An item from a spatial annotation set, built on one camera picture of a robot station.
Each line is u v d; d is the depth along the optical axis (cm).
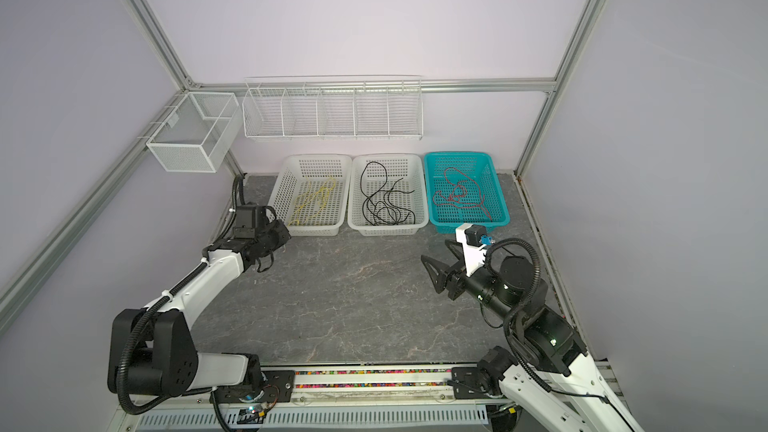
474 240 50
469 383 73
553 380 43
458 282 54
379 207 109
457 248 63
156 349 41
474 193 115
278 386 74
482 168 114
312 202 112
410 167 115
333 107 99
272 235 78
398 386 75
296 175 116
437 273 54
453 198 112
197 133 98
